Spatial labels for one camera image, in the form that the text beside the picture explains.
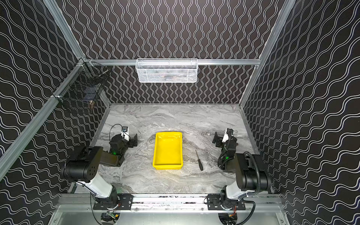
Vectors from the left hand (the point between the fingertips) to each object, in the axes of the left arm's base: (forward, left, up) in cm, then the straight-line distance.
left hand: (133, 132), depth 94 cm
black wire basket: (+24, +36, +19) cm, 48 cm away
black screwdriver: (-15, -45, -6) cm, 48 cm away
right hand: (+2, -61, +3) cm, 61 cm away
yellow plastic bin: (-9, -25, -5) cm, 27 cm away
